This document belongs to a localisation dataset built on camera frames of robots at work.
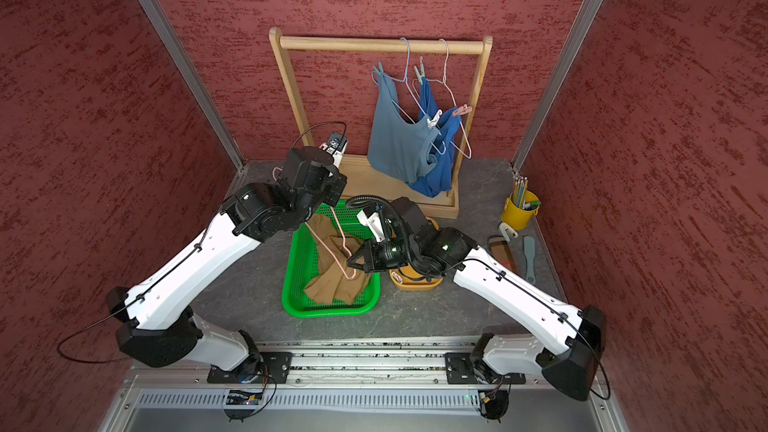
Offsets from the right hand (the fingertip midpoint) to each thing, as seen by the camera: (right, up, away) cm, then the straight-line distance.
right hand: (349, 273), depth 64 cm
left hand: (-5, +22, +3) cm, 23 cm away
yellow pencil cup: (+52, +12, +33) cm, 62 cm away
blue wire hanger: (+22, +29, +12) cm, 38 cm away
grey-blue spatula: (+54, -2, +31) cm, 63 cm away
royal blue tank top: (+24, +21, +33) cm, 46 cm away
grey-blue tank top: (+11, +34, +33) cm, 49 cm away
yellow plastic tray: (+12, +1, -7) cm, 14 cm away
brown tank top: (-6, -7, +17) cm, 20 cm away
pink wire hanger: (-8, +5, +7) cm, 12 cm away
